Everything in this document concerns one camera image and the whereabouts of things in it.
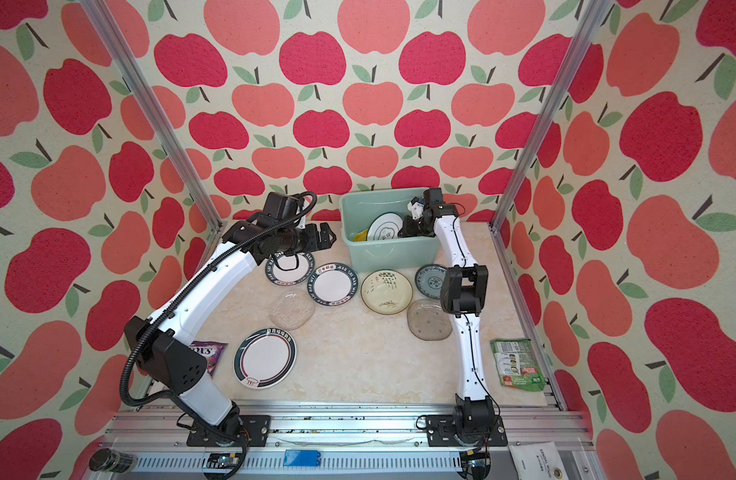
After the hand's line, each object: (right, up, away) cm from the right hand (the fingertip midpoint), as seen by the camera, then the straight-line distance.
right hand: (405, 232), depth 105 cm
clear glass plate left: (-39, -26, -8) cm, 47 cm away
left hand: (-24, -4, -26) cm, 35 cm away
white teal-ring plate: (-7, +3, +6) cm, 10 cm away
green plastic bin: (-7, -8, +3) cm, 11 cm away
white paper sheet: (+27, -56, -36) cm, 72 cm away
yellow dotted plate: (-16, -1, +10) cm, 19 cm away
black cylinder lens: (-69, -51, -42) cm, 96 cm away
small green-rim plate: (-26, -18, -2) cm, 32 cm away
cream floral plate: (-7, -21, -6) cm, 23 cm away
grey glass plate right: (+6, -30, -10) cm, 32 cm away
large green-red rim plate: (-44, -38, -18) cm, 61 cm away
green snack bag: (+29, -40, -21) cm, 53 cm away
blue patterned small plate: (+8, -17, -1) cm, 19 cm away
